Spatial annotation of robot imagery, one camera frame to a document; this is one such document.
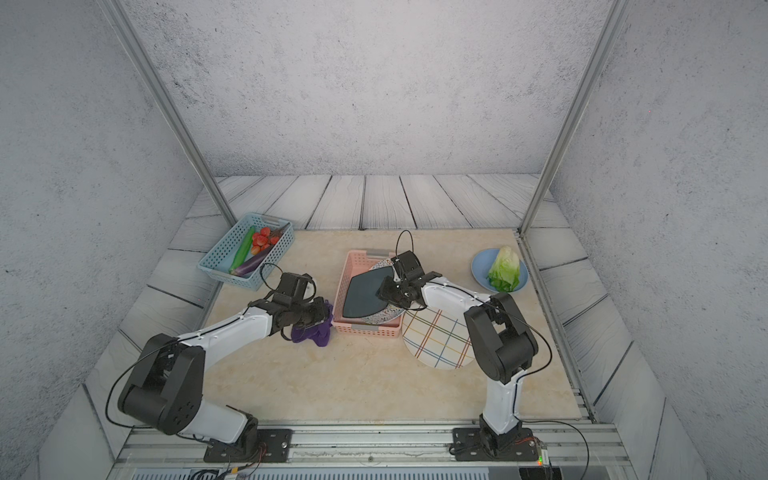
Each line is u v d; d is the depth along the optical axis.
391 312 0.91
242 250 1.12
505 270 1.02
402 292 0.73
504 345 0.49
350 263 1.06
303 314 0.76
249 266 1.07
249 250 1.14
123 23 0.71
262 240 1.11
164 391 0.43
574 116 0.87
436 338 0.91
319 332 0.87
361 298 1.02
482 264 1.09
